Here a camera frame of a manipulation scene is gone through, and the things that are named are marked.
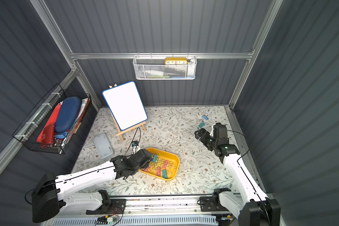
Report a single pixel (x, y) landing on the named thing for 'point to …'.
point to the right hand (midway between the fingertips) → (203, 135)
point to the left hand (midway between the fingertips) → (146, 158)
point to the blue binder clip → (205, 117)
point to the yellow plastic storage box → (173, 165)
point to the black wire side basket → (28, 133)
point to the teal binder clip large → (201, 125)
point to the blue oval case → (68, 112)
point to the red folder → (46, 135)
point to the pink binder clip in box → (165, 165)
